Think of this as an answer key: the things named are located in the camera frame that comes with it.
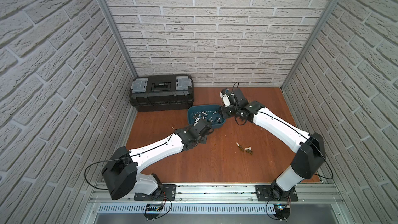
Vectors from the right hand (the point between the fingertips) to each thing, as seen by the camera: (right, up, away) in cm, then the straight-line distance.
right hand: (224, 110), depth 84 cm
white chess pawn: (-10, -4, +19) cm, 22 cm away
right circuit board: (+26, -47, -13) cm, 55 cm away
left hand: (-11, -12, -1) cm, 16 cm away
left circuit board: (-36, -47, -11) cm, 60 cm away
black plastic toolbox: (-38, +10, +10) cm, 40 cm away
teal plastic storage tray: (-5, -3, +20) cm, 21 cm away
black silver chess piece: (-7, -7, +16) cm, 19 cm away
